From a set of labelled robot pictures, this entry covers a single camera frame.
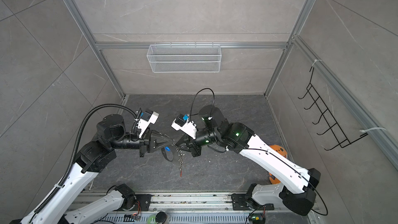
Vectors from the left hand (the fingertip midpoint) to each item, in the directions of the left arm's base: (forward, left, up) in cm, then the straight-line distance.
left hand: (171, 140), depth 53 cm
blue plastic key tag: (-1, +2, -5) cm, 6 cm away
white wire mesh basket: (+64, +1, -9) cm, 65 cm away
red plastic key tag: (0, 0, -38) cm, 38 cm away
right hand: (+1, -1, -5) cm, 5 cm away
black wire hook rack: (+12, -67, -6) cm, 68 cm away
